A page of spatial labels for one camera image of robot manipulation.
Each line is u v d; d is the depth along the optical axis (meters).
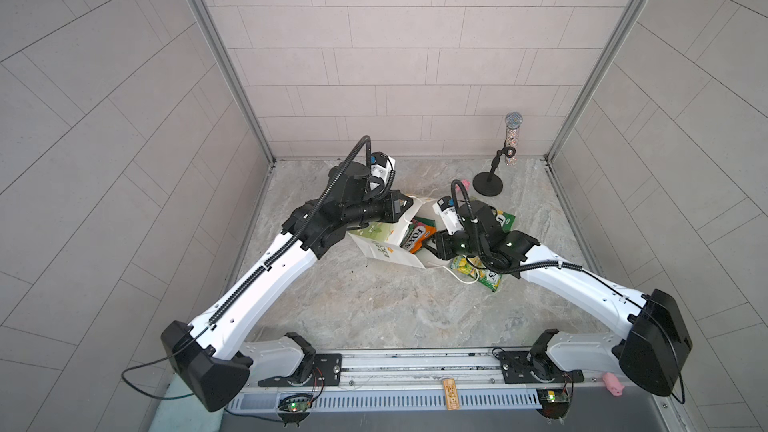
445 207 0.69
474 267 0.67
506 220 0.98
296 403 0.64
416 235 0.87
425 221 0.90
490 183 1.06
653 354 0.39
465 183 1.09
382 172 0.60
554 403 0.68
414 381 0.71
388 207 0.57
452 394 0.68
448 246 0.67
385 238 0.73
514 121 0.86
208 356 0.36
